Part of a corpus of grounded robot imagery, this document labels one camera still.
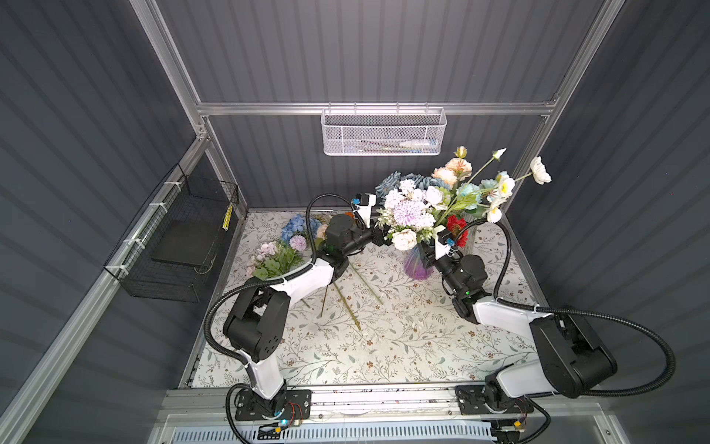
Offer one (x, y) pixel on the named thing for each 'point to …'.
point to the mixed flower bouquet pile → (291, 252)
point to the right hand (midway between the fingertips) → (427, 234)
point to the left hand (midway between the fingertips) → (397, 217)
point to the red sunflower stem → (456, 225)
